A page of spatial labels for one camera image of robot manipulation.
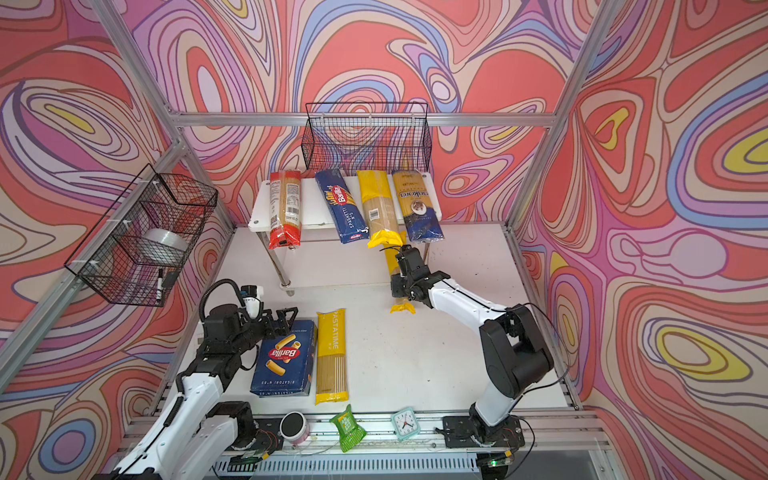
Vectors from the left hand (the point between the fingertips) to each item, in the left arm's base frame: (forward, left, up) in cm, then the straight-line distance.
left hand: (286, 309), depth 83 cm
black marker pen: (-1, +27, +13) cm, 30 cm away
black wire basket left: (+5, +29, +22) cm, 37 cm away
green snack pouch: (-29, -19, -12) cm, 37 cm away
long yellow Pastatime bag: (+5, -29, +22) cm, 37 cm away
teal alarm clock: (-27, -33, -10) cm, 44 cm away
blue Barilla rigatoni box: (-13, -1, -6) cm, 14 cm away
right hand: (+10, -33, -4) cm, 35 cm away
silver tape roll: (+10, +27, +19) cm, 35 cm away
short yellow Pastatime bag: (-12, -13, -10) cm, 20 cm away
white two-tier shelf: (+16, -10, +22) cm, 29 cm away
